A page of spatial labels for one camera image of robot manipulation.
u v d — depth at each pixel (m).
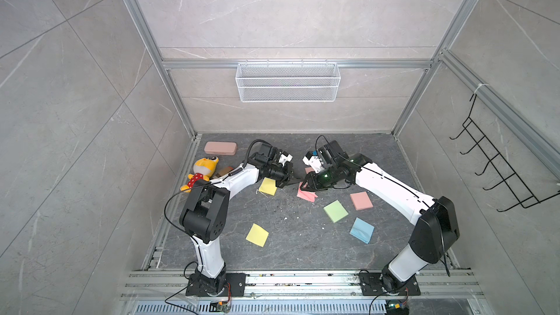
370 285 0.73
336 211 0.90
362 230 0.84
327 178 0.68
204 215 0.49
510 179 0.63
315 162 0.76
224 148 1.12
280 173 0.79
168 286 0.75
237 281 0.73
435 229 0.43
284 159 0.86
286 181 0.80
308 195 0.82
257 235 0.84
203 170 0.98
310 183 0.70
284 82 1.01
